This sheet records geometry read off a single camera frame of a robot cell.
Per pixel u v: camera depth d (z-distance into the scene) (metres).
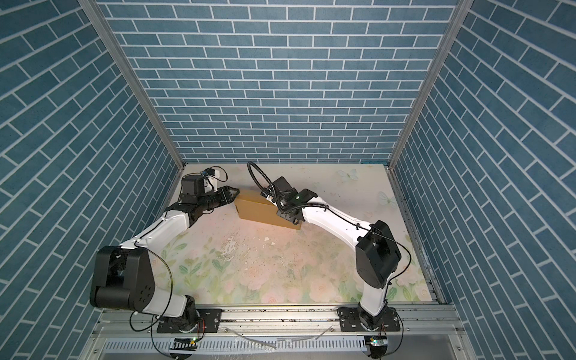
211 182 0.73
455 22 0.73
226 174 0.78
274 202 0.64
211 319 0.74
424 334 0.76
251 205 0.86
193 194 0.68
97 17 0.71
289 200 0.63
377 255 0.46
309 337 0.71
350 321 0.73
